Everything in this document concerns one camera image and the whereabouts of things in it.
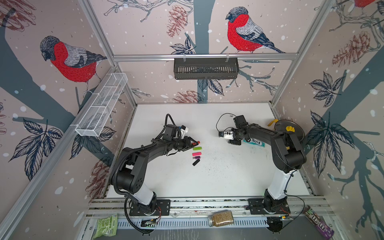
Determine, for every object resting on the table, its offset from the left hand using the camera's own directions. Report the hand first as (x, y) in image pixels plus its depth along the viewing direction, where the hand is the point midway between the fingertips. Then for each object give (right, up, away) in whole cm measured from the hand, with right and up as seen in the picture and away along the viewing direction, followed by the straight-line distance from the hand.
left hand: (198, 142), depth 86 cm
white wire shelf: (-52, +23, -7) cm, 57 cm away
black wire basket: (+5, +50, +18) cm, 53 cm away
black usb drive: (-1, -13, +3) cm, 13 cm away
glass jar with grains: (+10, -31, -19) cm, 38 cm away
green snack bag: (-43, -36, -18) cm, 59 cm away
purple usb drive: (-1, -10, +4) cm, 11 cm away
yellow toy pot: (+58, +9, +13) cm, 60 cm away
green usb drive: (-1, -5, +8) cm, 9 cm away
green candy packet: (+27, +4, -19) cm, 33 cm away
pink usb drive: (-1, -8, +6) cm, 10 cm away
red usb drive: (+1, -2, +11) cm, 11 cm away
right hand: (+23, +2, +14) cm, 27 cm away
